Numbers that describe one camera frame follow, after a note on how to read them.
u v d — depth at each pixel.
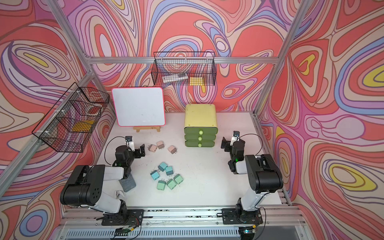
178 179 0.84
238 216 0.67
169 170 0.88
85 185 0.45
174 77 0.88
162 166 0.90
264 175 0.47
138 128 1.06
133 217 0.73
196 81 0.91
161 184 0.83
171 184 0.82
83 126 0.72
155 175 0.86
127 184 0.82
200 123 0.84
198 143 0.97
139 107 1.02
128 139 0.81
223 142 0.88
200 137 0.91
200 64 0.96
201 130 0.84
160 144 0.99
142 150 0.86
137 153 0.85
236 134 0.82
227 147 0.86
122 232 0.72
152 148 0.98
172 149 0.97
